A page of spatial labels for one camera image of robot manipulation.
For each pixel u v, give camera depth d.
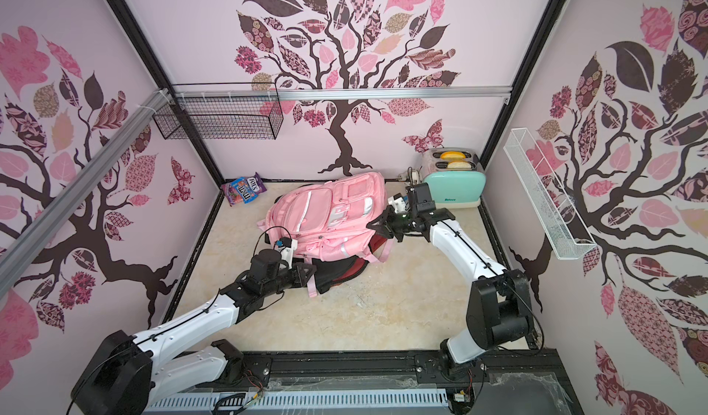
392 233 0.75
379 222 0.79
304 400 0.70
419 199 0.67
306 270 0.79
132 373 0.40
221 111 0.95
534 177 0.85
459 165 1.00
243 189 1.14
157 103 0.83
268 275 0.64
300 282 0.73
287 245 0.75
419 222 0.62
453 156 1.03
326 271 0.80
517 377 0.73
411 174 1.13
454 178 1.00
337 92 0.94
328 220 0.87
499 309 0.43
